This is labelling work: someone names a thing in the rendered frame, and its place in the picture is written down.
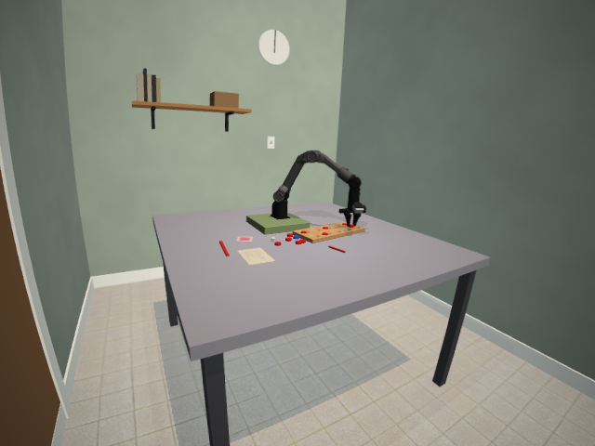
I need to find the beige paper sheet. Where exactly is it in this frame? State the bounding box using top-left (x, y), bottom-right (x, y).
top-left (237, 248), bottom-right (275, 265)

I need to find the tan tray with round pockets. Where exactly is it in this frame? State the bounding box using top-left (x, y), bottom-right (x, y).
top-left (293, 221), bottom-right (365, 243)

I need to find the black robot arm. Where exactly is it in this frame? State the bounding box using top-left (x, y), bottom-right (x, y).
top-left (271, 151), bottom-right (366, 219)

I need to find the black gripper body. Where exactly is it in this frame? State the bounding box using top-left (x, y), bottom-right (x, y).
top-left (339, 201), bottom-right (354, 214)

